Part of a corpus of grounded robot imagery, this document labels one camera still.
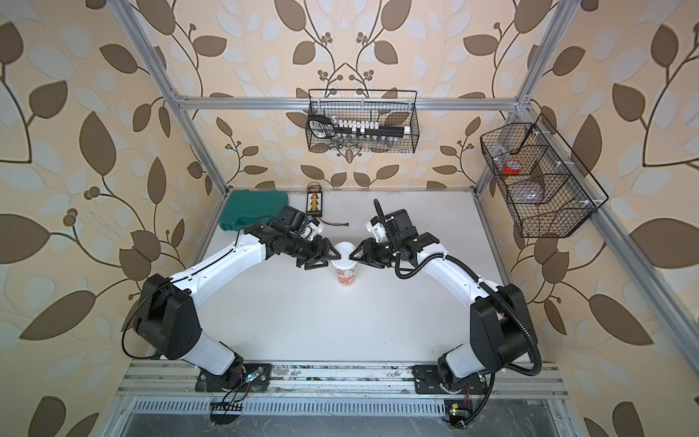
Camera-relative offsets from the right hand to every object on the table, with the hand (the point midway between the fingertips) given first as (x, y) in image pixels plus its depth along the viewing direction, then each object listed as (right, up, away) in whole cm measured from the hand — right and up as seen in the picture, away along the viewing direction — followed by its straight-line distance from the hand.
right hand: (355, 258), depth 81 cm
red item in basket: (+47, +27, -1) cm, 55 cm away
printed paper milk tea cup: (-3, -7, +4) cm, 9 cm away
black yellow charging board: (-18, +18, +34) cm, 42 cm away
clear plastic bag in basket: (+46, +20, -9) cm, 51 cm away
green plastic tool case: (-45, +16, +29) cm, 56 cm away
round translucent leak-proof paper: (-3, -1, -2) cm, 4 cm away
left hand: (-7, +1, -2) cm, 7 cm away
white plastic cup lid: (-3, +3, 0) cm, 5 cm away
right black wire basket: (+59, +21, +1) cm, 62 cm away
